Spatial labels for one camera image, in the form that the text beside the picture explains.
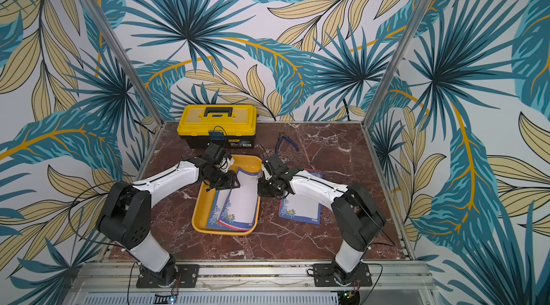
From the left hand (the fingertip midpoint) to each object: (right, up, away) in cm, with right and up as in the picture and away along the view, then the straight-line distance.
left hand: (235, 187), depth 88 cm
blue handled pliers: (+20, +22, +25) cm, 39 cm away
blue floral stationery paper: (+2, -9, -2) cm, 9 cm away
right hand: (+10, -1, -1) cm, 10 cm away
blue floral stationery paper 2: (+25, -9, +2) cm, 26 cm away
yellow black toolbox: (-2, +26, +9) cm, 28 cm away
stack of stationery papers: (-3, -9, -4) cm, 10 cm away
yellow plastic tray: (-13, -4, 0) cm, 13 cm away
